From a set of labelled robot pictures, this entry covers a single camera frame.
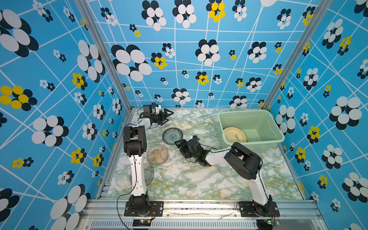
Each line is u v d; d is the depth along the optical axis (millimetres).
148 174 853
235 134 990
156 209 727
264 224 705
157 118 966
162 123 1040
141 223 721
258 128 1027
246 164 535
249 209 738
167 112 992
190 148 759
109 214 722
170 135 1023
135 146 634
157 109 1017
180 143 860
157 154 938
